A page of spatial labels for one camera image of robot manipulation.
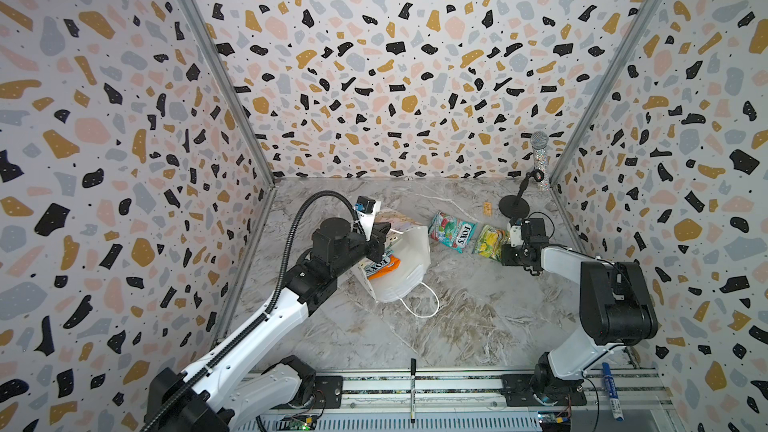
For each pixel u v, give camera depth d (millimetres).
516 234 881
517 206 1132
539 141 879
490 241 985
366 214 612
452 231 1030
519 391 730
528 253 734
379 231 660
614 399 726
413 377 763
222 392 398
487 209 1130
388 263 917
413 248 927
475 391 762
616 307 475
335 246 538
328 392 739
